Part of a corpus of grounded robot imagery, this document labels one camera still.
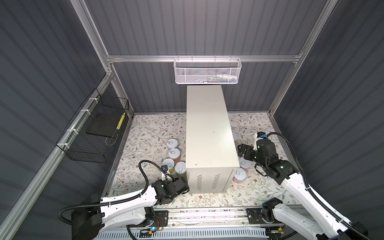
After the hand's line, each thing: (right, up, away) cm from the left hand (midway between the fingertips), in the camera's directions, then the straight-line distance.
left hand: (173, 183), depth 82 cm
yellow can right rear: (+40, +25, +20) cm, 51 cm away
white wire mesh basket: (+23, +78, +41) cm, 91 cm away
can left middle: (-2, +9, +5) cm, 11 cm away
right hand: (+40, +20, -4) cm, 45 cm away
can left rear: (-3, +20, +14) cm, 25 cm away
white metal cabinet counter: (+19, +18, -25) cm, 36 cm away
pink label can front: (+38, +4, +1) cm, 38 cm away
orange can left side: (0, +14, +9) cm, 17 cm away
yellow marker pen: (-28, +34, -3) cm, 44 cm away
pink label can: (+41, +10, +5) cm, 43 cm away
